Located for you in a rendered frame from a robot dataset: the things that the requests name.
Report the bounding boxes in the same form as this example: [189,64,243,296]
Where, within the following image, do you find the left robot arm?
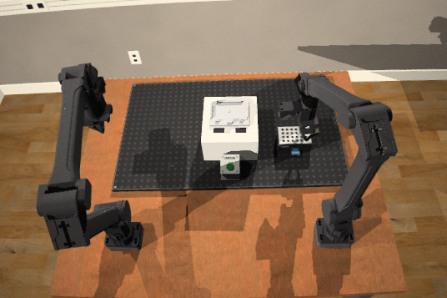
[36,63,142,250]

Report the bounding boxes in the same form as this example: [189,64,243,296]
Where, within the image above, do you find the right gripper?
[298,105,319,141]

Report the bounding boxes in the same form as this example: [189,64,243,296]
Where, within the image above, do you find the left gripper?
[83,100,113,134]

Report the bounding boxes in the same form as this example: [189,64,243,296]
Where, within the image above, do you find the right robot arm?
[279,72,398,244]

